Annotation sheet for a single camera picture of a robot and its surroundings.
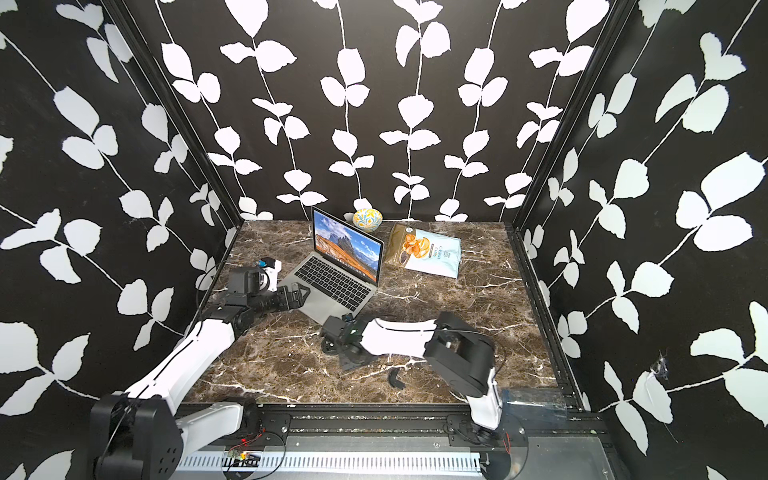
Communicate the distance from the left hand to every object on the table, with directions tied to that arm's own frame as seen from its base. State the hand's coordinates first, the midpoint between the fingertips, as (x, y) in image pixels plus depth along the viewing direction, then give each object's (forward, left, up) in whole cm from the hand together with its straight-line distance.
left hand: (298, 286), depth 85 cm
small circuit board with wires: (-39, +10, -13) cm, 42 cm away
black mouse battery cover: (-22, -26, -14) cm, 37 cm away
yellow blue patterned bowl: (+40, -19, -13) cm, 46 cm away
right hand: (-16, -14, -13) cm, 26 cm away
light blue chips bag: (+22, -40, -12) cm, 47 cm away
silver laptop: (+14, -10, -13) cm, 22 cm away
